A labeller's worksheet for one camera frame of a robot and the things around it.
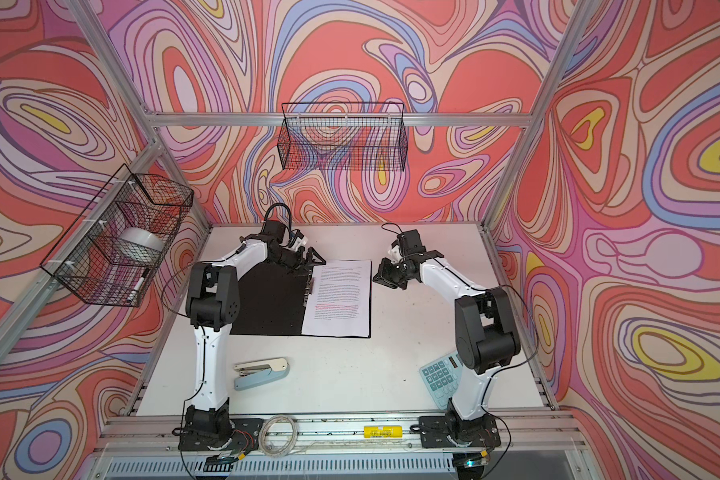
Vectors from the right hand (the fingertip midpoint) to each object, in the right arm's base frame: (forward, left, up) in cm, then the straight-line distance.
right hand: (377, 284), depth 92 cm
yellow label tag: (-39, +1, -8) cm, 40 cm away
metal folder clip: (+3, +23, -7) cm, 24 cm away
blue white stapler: (-24, +34, -7) cm, 42 cm away
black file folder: (-2, +33, -4) cm, 33 cm away
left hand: (+11, +19, -3) cm, 22 cm away
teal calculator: (-26, -17, -8) cm, 32 cm away
